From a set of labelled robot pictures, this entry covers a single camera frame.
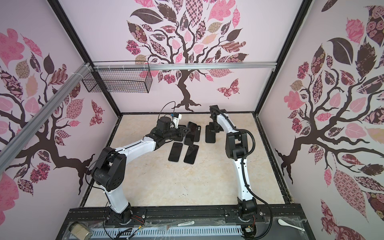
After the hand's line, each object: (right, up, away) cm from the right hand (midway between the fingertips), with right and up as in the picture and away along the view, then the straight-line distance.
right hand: (215, 129), depth 108 cm
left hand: (-18, -1, -20) cm, 27 cm away
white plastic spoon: (+28, -46, -37) cm, 65 cm away
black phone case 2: (-13, -4, 0) cm, 14 cm away
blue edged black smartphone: (-28, -15, -10) cm, 34 cm away
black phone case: (-5, -5, -5) cm, 8 cm away
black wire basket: (-64, +34, -13) cm, 73 cm away
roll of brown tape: (-70, -47, -40) cm, 93 cm away
